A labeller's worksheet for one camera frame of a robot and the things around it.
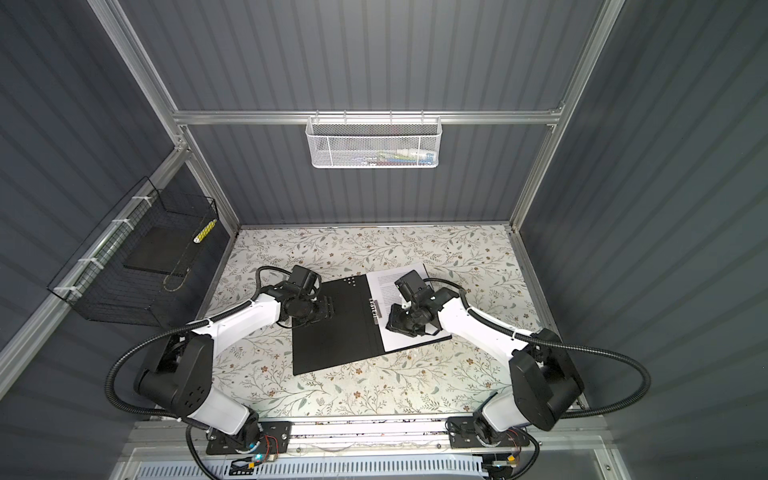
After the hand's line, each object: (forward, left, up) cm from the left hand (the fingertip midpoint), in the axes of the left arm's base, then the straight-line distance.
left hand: (328, 314), depth 90 cm
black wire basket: (+4, +41, +23) cm, 47 cm away
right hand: (-8, -19, +4) cm, 21 cm away
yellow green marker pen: (+15, +32, +22) cm, 42 cm away
